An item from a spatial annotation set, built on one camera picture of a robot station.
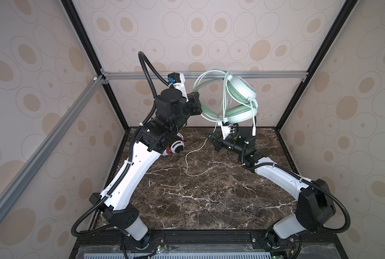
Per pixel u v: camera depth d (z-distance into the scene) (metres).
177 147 1.00
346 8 0.68
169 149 1.00
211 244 0.73
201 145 1.09
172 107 0.41
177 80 0.47
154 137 0.41
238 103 0.48
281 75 0.90
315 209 0.43
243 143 0.58
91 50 0.80
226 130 0.67
